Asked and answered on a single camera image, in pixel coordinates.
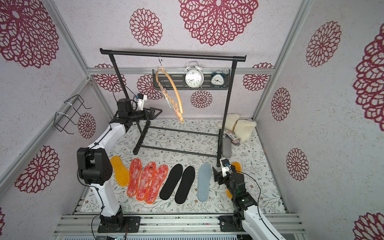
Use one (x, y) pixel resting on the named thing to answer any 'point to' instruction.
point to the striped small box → (229, 134)
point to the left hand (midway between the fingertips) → (158, 110)
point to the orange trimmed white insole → (158, 179)
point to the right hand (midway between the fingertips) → (219, 164)
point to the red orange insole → (134, 175)
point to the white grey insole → (204, 174)
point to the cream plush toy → (241, 128)
